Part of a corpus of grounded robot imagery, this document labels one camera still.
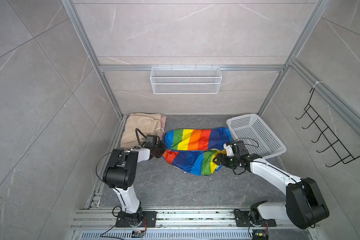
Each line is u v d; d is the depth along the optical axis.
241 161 0.64
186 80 1.01
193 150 0.95
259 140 1.04
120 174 0.49
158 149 0.86
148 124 1.01
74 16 0.70
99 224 0.73
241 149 0.69
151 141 0.79
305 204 0.41
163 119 1.14
